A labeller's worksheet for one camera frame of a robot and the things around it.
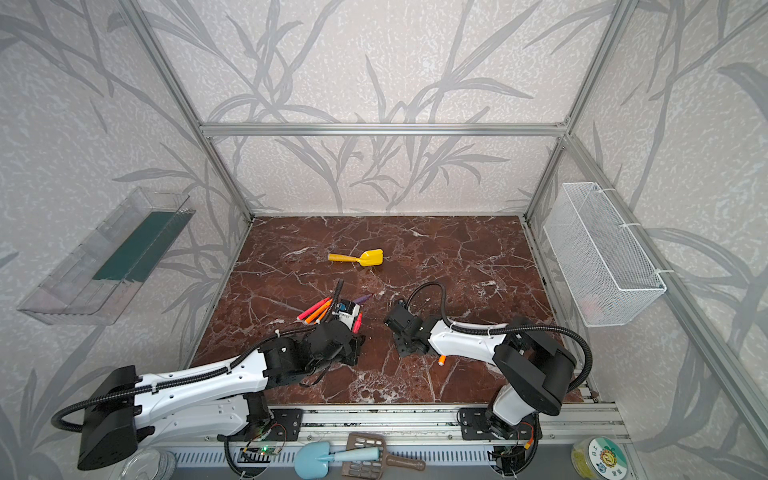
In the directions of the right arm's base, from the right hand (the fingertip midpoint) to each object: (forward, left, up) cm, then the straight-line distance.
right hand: (405, 330), depth 89 cm
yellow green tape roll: (-31, -41, +8) cm, 53 cm away
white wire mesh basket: (-2, -42, +34) cm, 54 cm away
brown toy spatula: (-33, +7, -1) cm, 34 cm away
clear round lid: (-32, +56, +6) cm, 65 cm away
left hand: (-5, +9, +11) cm, 15 cm away
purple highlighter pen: (+11, +14, 0) cm, 18 cm away
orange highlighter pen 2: (-9, -10, -1) cm, 13 cm away
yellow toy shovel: (+28, +14, -1) cm, 31 cm away
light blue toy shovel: (-31, +22, +1) cm, 38 cm away
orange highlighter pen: (-11, +17, +31) cm, 37 cm away
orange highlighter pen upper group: (+8, +26, 0) cm, 28 cm away
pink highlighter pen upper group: (+8, +29, 0) cm, 30 cm away
